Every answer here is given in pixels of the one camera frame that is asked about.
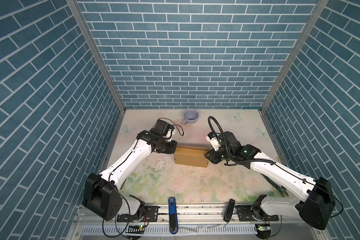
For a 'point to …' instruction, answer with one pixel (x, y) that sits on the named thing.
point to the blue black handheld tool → (173, 217)
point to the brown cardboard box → (191, 155)
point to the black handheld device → (229, 210)
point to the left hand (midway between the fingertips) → (176, 149)
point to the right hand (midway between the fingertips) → (205, 152)
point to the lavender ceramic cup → (190, 116)
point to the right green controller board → (264, 228)
